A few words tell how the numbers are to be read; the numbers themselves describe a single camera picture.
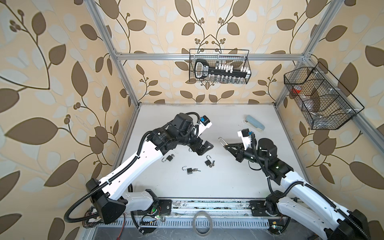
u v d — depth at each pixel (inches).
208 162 35.4
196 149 23.5
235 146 27.1
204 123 23.1
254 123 41.4
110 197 15.1
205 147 23.5
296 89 34.2
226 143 28.6
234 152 27.6
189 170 34.1
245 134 25.6
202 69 33.3
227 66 32.0
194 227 26.1
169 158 36.1
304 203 19.4
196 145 23.2
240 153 25.3
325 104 28.8
